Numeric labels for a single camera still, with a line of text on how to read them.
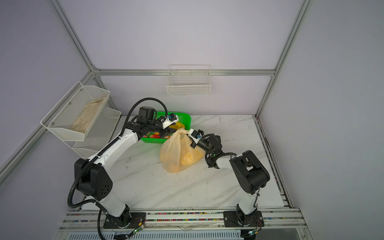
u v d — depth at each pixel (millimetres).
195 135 683
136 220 736
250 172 489
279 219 760
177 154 834
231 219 732
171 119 691
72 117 747
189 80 948
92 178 441
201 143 757
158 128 716
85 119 770
